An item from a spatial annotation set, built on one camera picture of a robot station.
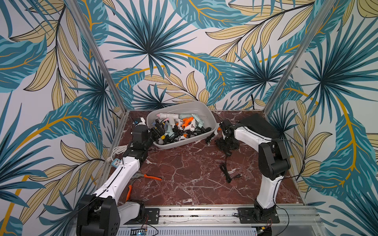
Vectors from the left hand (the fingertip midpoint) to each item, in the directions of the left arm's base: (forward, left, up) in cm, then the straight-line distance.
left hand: (158, 129), depth 82 cm
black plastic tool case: (+21, -69, -19) cm, 75 cm away
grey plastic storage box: (+32, -21, -14) cm, 41 cm away
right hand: (0, -42, -18) cm, 45 cm away
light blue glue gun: (+17, -25, -14) cm, 34 cm away
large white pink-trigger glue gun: (+19, -6, -13) cm, 24 cm away
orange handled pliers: (-19, +12, -20) cm, 30 cm away
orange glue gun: (+18, -15, -14) cm, 27 cm away
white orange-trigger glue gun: (+13, -19, -13) cm, 27 cm away
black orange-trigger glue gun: (-4, -42, -19) cm, 47 cm away
